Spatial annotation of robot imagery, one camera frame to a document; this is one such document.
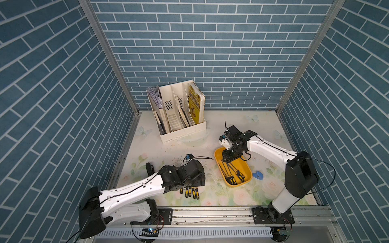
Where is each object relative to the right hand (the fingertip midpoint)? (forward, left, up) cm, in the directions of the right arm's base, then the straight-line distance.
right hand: (226, 159), depth 87 cm
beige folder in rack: (+24, +29, +13) cm, 40 cm away
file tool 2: (-6, -7, -6) cm, 12 cm away
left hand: (-16, +12, +4) cm, 20 cm away
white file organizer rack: (+34, +38, -6) cm, 51 cm away
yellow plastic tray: (-2, -9, -7) cm, 12 cm away
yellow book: (+31, +20, +15) cm, 39 cm away
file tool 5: (-18, +17, -6) cm, 26 cm away
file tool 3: (-17, +24, -7) cm, 31 cm away
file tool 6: (-19, +16, -7) cm, 25 cm away
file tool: (-8, -4, -6) cm, 11 cm away
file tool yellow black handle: (-9, -1, -5) cm, 11 cm away
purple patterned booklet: (+30, +46, +22) cm, 59 cm away
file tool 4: (-19, +21, -6) cm, 29 cm away
